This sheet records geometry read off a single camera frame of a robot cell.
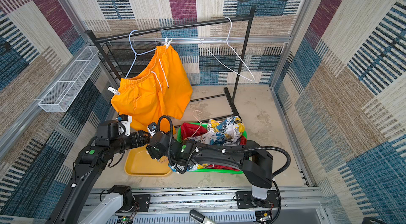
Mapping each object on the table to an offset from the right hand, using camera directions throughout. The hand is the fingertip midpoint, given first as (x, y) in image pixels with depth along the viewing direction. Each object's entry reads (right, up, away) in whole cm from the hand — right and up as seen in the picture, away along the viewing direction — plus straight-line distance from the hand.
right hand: (159, 141), depth 76 cm
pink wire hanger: (+19, +7, +13) cm, 24 cm away
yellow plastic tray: (-14, -14, +11) cm, 23 cm away
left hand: (-7, +3, -1) cm, 8 cm away
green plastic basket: (+24, -14, 0) cm, 27 cm away
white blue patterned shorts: (+34, +4, +9) cm, 35 cm away
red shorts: (+14, +4, +10) cm, 18 cm away
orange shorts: (-1, +25, +9) cm, 26 cm away
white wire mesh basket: (-42, +22, -5) cm, 48 cm away
